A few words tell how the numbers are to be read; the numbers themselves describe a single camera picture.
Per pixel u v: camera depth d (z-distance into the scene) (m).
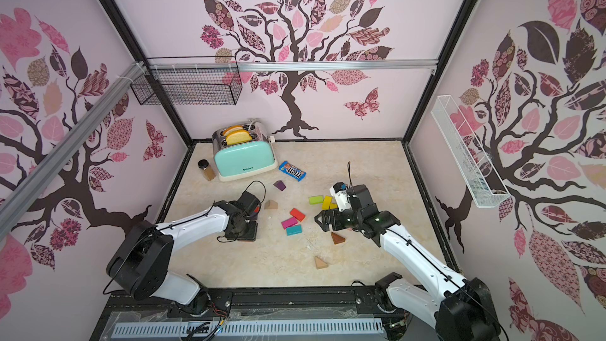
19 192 0.51
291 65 0.92
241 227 0.73
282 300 0.76
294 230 0.90
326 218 0.70
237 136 0.95
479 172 0.75
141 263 0.44
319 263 0.81
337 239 0.85
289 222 0.92
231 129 0.98
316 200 0.98
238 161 0.98
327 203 0.97
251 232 0.79
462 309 0.39
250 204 0.74
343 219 0.70
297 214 0.95
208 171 1.01
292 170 1.07
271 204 0.96
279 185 1.03
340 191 0.73
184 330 0.70
